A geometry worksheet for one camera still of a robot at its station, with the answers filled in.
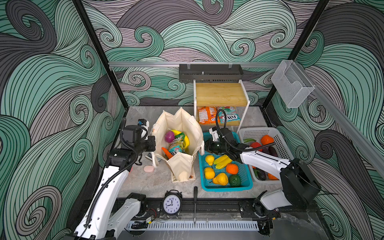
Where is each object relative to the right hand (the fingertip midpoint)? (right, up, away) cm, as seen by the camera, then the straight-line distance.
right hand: (199, 146), depth 82 cm
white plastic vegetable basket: (+35, +4, +15) cm, 38 cm away
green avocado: (+19, -18, -5) cm, 26 cm away
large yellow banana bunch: (-7, 0, +8) cm, 11 cm away
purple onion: (-17, +5, +6) cm, 19 cm away
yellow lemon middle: (+7, -9, +5) cm, 12 cm away
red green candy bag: (-13, -1, -2) cm, 14 cm away
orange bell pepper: (+44, +2, +10) cm, 45 cm away
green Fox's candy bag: (+21, +19, +10) cm, 30 cm away
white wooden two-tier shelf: (+12, +29, -1) cm, 31 cm away
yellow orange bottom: (+6, -15, -2) cm, 16 cm away
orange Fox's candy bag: (+6, +18, +9) cm, 21 cm away
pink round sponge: (-30, -14, +3) cm, 33 cm away
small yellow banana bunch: (+14, -10, +4) cm, 18 cm away
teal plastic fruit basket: (+11, -14, -3) cm, 18 cm away
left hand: (-23, +6, -9) cm, 26 cm away
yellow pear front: (+11, -17, -5) cm, 21 cm away
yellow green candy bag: (-12, +3, +6) cm, 13 cm away
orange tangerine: (+18, -12, -1) cm, 22 cm away
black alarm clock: (-14, -27, -9) cm, 32 cm away
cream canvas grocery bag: (-9, -9, -8) cm, 15 cm away
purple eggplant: (+46, -5, +9) cm, 47 cm away
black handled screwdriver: (-2, -24, -5) cm, 25 cm away
